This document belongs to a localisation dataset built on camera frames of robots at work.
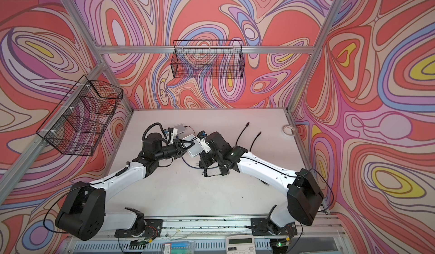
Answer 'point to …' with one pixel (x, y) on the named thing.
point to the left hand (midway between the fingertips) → (196, 145)
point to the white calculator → (240, 244)
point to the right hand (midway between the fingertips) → (203, 157)
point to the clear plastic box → (187, 247)
